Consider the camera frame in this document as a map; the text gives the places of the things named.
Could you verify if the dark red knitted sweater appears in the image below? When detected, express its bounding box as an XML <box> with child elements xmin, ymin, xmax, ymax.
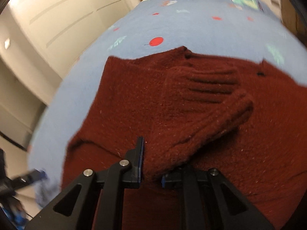
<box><xmin>61</xmin><ymin>46</ymin><xmax>306</xmax><ymax>229</ymax></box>

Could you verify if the white wardrobe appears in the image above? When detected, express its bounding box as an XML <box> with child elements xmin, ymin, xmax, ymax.
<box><xmin>8</xmin><ymin>0</ymin><xmax>140</xmax><ymax>77</ymax></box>

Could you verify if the blue patterned bed blanket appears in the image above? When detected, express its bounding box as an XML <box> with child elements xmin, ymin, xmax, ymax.
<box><xmin>28</xmin><ymin>0</ymin><xmax>306</xmax><ymax>207</ymax></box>

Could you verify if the wooden nightstand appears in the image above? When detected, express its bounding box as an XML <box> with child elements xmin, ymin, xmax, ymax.
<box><xmin>281</xmin><ymin>0</ymin><xmax>306</xmax><ymax>42</ymax></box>

